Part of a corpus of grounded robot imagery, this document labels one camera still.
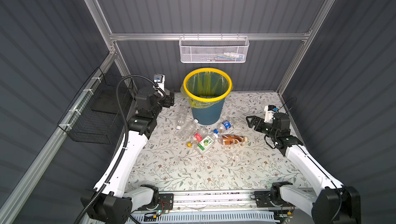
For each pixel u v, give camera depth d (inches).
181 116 40.7
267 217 27.8
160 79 22.8
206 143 35.1
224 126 38.0
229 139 35.2
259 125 28.6
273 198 26.5
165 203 28.4
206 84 39.1
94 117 28.2
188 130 38.7
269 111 29.0
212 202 29.8
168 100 25.2
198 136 35.9
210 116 39.2
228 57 36.0
